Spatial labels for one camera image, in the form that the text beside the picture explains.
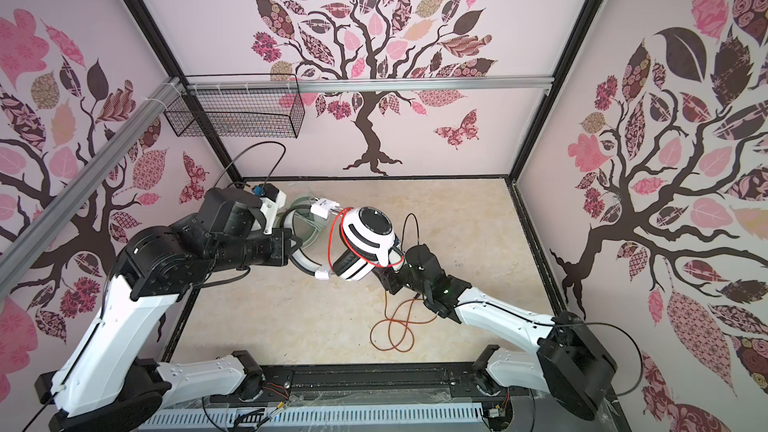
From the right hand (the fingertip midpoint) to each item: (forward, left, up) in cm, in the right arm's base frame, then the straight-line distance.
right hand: (380, 259), depth 80 cm
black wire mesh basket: (+69, +57, +2) cm, 89 cm away
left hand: (-8, +16, +20) cm, 26 cm away
